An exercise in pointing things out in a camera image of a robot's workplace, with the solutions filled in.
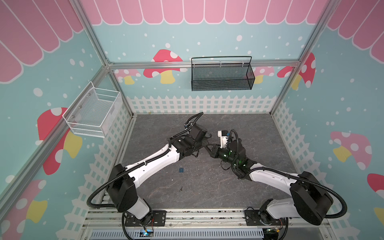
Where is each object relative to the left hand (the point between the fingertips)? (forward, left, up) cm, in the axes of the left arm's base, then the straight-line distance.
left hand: (205, 141), depth 80 cm
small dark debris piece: (-19, +13, -20) cm, 30 cm away
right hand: (-3, +1, +1) cm, 3 cm away
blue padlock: (-8, +14, -19) cm, 25 cm away
